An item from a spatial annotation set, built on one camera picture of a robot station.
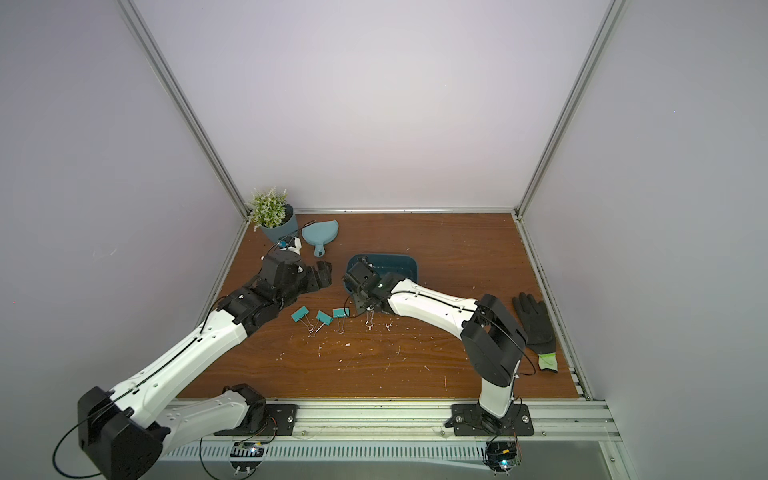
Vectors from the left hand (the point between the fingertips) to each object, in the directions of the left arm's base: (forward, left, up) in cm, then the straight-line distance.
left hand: (322, 266), depth 78 cm
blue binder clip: (-5, -11, -22) cm, 25 cm away
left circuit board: (-40, +17, -25) cm, 50 cm away
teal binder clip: (-6, +9, -18) cm, 21 cm away
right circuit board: (-39, -45, -21) cm, 64 cm away
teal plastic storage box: (+12, -22, -16) cm, 30 cm away
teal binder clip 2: (-6, +2, -20) cm, 21 cm away
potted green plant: (+26, +24, -5) cm, 36 cm away
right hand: (-1, -11, -11) cm, 16 cm away
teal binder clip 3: (-4, -2, -21) cm, 21 cm away
